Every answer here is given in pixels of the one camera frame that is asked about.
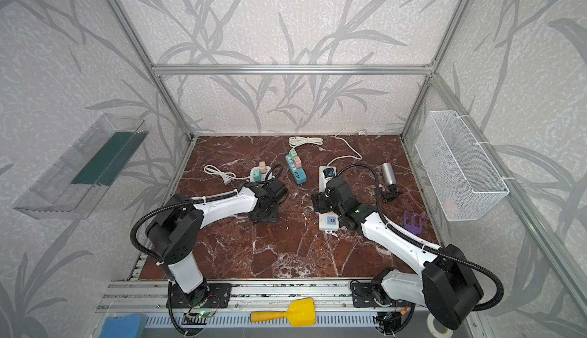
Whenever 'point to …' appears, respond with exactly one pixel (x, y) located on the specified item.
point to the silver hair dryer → (390, 192)
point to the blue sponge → (129, 326)
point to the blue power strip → (299, 173)
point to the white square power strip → (227, 177)
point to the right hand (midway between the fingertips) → (320, 187)
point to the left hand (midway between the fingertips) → (271, 211)
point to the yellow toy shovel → (301, 313)
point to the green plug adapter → (293, 153)
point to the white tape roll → (432, 330)
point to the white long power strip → (329, 221)
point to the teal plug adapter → (257, 175)
